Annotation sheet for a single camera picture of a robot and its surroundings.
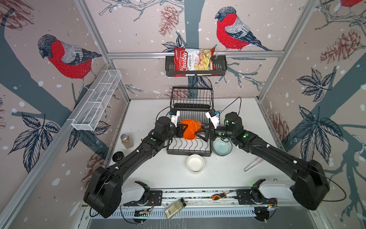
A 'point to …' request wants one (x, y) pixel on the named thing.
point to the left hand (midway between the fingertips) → (187, 126)
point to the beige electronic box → (175, 208)
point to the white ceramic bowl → (195, 163)
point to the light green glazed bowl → (221, 146)
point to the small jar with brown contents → (127, 141)
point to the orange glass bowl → (193, 126)
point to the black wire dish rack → (192, 103)
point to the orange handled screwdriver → (218, 196)
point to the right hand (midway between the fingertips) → (196, 133)
